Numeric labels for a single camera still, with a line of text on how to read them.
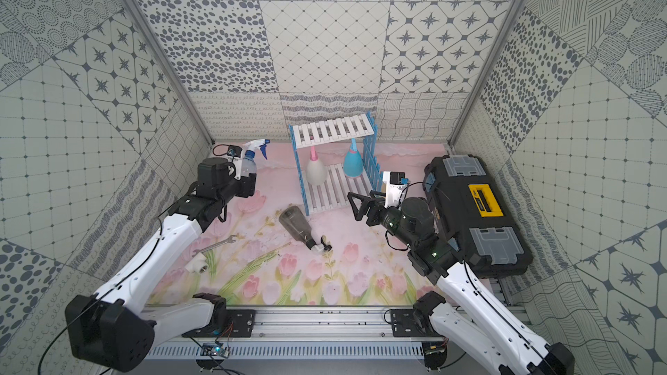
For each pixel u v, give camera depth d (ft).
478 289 1.52
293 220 3.09
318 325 2.45
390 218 1.97
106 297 1.30
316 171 3.21
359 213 2.03
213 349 2.30
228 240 2.96
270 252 2.89
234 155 2.25
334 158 3.83
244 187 2.35
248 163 2.61
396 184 1.98
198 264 2.62
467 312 1.53
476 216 2.56
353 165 3.31
